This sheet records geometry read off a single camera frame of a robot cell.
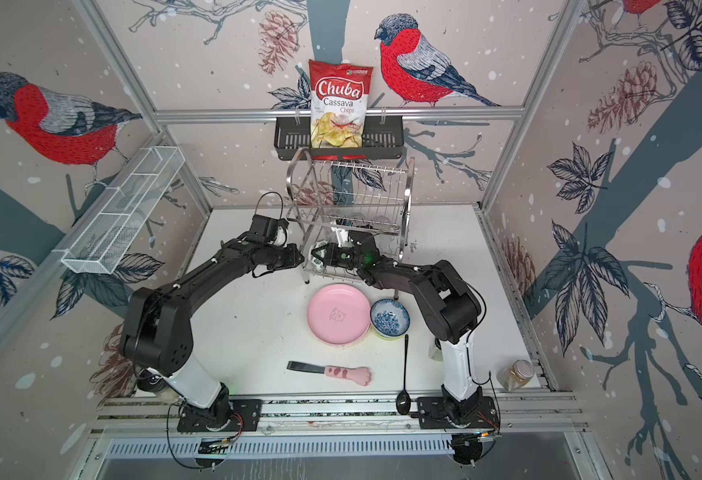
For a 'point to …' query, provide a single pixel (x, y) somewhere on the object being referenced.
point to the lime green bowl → (390, 339)
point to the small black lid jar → (435, 352)
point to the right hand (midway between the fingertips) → (307, 259)
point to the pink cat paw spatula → (360, 375)
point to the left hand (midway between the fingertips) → (301, 257)
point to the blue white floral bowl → (389, 318)
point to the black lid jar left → (149, 381)
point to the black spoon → (403, 402)
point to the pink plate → (338, 314)
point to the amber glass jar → (516, 375)
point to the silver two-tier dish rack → (326, 199)
